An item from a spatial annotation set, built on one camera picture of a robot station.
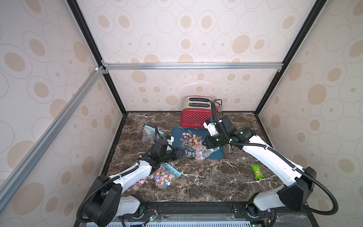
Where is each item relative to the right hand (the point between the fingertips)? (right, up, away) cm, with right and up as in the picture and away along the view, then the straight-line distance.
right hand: (207, 141), depth 76 cm
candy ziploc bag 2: (-24, -22, +7) cm, 33 cm away
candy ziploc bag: (-39, -26, +5) cm, 47 cm away
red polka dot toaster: (-4, +19, +21) cm, 29 cm away
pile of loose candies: (-9, -3, +23) cm, 25 cm away
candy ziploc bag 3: (-3, -7, +7) cm, 10 cm away
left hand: (-11, -7, +6) cm, 14 cm away
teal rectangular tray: (-17, +3, +31) cm, 35 cm away
